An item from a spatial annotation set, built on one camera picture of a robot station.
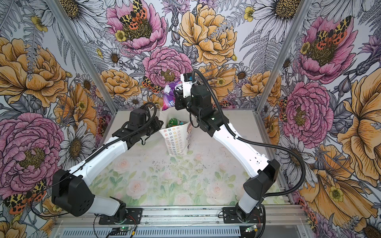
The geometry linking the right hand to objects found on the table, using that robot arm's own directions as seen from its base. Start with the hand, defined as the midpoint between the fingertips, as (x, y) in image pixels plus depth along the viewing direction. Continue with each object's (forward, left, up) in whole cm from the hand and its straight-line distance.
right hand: (175, 95), depth 67 cm
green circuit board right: (-45, -35, -44) cm, 72 cm away
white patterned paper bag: (-4, +1, -20) cm, 20 cm away
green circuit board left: (-44, +26, -44) cm, 67 cm away
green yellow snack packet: (+12, +6, -31) cm, 34 cm away
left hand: (0, +9, -21) cm, 22 cm away
